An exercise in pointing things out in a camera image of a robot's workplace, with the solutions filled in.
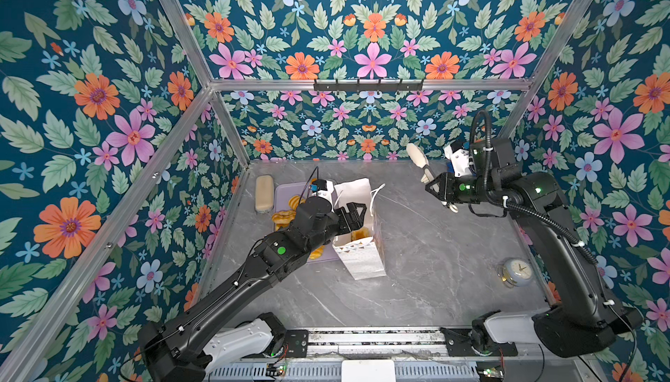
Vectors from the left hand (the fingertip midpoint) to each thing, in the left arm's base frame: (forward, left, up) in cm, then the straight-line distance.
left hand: (362, 206), depth 66 cm
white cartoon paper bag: (-8, 0, -15) cm, 17 cm away
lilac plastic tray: (+28, +30, -29) cm, 50 cm away
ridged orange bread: (+1, +15, -30) cm, 34 cm away
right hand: (+3, -18, +4) cm, 18 cm away
